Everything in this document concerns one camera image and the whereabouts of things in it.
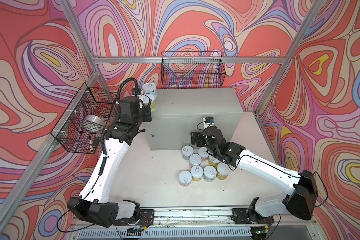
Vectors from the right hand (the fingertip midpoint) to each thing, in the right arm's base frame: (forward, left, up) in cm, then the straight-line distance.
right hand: (198, 135), depth 78 cm
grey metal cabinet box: (+7, +10, +11) cm, 17 cm away
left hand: (+8, +25, +16) cm, 31 cm away
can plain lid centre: (-5, +1, -17) cm, 18 cm away
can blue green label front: (-14, -6, -17) cm, 23 cm away
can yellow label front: (-12, +1, -18) cm, 22 cm away
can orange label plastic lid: (-13, -14, -15) cm, 24 cm away
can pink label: (-16, +8, -17) cm, 25 cm away
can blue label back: (+1, +6, -17) cm, 18 cm away
